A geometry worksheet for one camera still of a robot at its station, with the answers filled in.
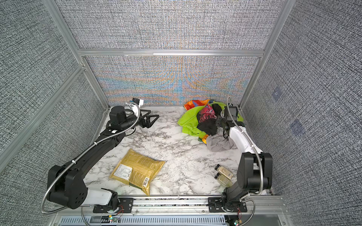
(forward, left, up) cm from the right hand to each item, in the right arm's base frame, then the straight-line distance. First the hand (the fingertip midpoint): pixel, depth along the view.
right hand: (221, 120), depth 92 cm
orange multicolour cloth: (+27, +17, -10) cm, 33 cm away
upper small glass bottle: (-29, +2, -12) cm, 31 cm away
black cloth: (-4, +8, -2) cm, 9 cm away
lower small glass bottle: (-34, +2, -11) cm, 36 cm away
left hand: (-7, +41, +14) cm, 44 cm away
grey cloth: (-11, +1, -8) cm, 14 cm away
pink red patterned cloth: (+4, +9, +3) cm, 10 cm away
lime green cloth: (+6, +20, -7) cm, 22 cm away
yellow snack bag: (-30, +51, -8) cm, 60 cm away
